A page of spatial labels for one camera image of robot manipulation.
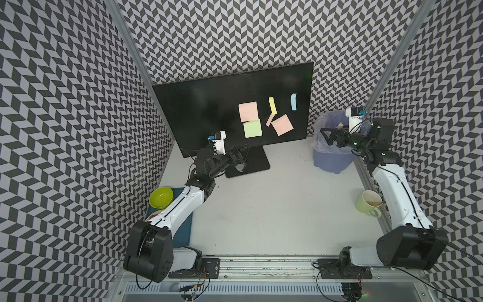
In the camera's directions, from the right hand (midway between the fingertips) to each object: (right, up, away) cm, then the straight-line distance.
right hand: (329, 131), depth 75 cm
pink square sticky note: (-18, +3, +6) cm, 19 cm away
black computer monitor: (-65, +19, +38) cm, 77 cm away
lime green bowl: (-76, -31, +17) cm, 84 cm away
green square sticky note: (-31, +2, +6) cm, 31 cm away
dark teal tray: (-62, -46, +6) cm, 77 cm away
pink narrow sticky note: (-24, +5, +4) cm, 25 cm away
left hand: (-35, -6, +2) cm, 35 cm away
